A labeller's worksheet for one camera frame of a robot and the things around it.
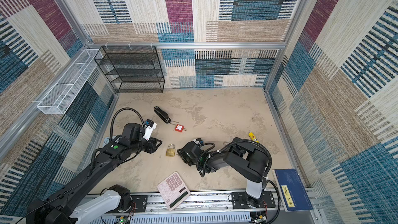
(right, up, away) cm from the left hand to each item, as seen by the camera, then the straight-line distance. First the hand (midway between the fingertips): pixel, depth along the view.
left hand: (158, 139), depth 81 cm
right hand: (+8, -10, +7) cm, 15 cm away
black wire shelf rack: (-27, +43, +30) cm, 59 cm away
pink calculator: (+9, -24, -5) cm, 26 cm away
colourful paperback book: (-33, -3, +12) cm, 36 cm away
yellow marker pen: (+53, -2, +14) cm, 55 cm away
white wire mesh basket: (-43, +19, -10) cm, 48 cm away
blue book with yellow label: (+65, -24, -6) cm, 70 cm away
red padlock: (+8, +3, +17) cm, 19 cm away
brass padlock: (+5, -9, +9) cm, 13 cm away
